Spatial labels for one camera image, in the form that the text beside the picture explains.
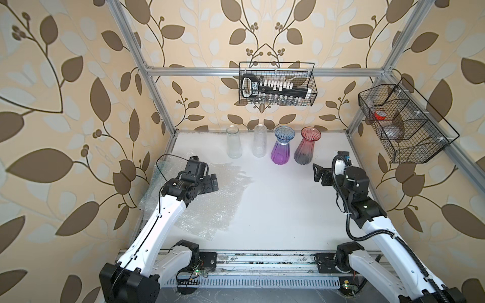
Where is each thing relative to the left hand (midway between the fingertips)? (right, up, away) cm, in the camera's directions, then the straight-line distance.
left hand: (202, 181), depth 78 cm
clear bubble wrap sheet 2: (-22, +4, +15) cm, 27 cm away
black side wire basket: (+83, +21, -5) cm, 86 cm away
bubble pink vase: (+48, +12, +19) cm, 53 cm away
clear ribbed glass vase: (+11, +15, +26) cm, 32 cm away
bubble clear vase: (+25, +16, +24) cm, 39 cm away
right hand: (+51, +7, 0) cm, 52 cm away
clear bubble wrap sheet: (+1, -16, +7) cm, 17 cm away
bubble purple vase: (+37, +12, +26) cm, 47 cm away
